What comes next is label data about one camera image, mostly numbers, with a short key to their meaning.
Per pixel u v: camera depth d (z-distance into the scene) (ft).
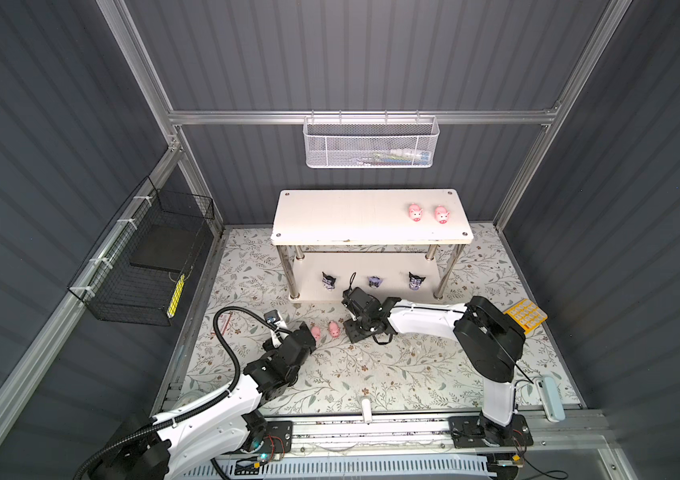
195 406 1.58
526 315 3.08
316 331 2.98
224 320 3.07
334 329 2.99
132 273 2.37
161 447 1.37
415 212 2.42
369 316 2.35
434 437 2.43
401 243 3.78
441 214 2.38
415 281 2.98
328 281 2.99
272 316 2.38
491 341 1.65
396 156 3.00
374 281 3.05
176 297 2.24
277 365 2.08
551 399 2.48
